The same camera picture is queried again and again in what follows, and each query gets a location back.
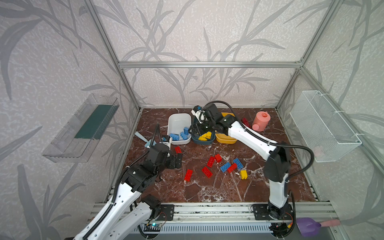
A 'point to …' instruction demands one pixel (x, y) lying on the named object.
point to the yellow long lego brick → (204, 137)
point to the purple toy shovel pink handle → (309, 227)
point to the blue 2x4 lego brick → (174, 137)
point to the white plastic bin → (176, 122)
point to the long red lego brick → (188, 174)
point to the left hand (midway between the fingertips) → (176, 149)
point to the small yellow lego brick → (208, 135)
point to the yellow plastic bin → (223, 138)
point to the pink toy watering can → (262, 118)
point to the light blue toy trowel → (148, 142)
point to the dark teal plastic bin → (195, 137)
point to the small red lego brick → (218, 158)
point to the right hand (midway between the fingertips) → (194, 123)
